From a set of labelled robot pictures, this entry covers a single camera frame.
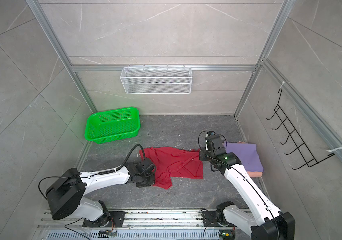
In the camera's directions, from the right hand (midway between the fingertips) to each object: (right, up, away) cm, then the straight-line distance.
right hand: (203, 149), depth 81 cm
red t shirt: (-16, -10, +10) cm, 22 cm away
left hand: (-27, -18, +4) cm, 33 cm away
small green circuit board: (+9, -39, -11) cm, 42 cm away
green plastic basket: (-65, +14, +34) cm, 74 cm away
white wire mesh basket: (-28, +45, +20) cm, 57 cm away
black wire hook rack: (+38, -1, -21) cm, 44 cm away
